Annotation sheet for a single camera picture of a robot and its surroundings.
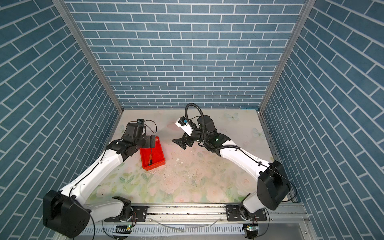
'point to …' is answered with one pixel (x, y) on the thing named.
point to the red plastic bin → (158, 157)
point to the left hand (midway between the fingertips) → (148, 137)
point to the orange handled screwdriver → (150, 159)
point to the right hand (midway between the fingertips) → (177, 130)
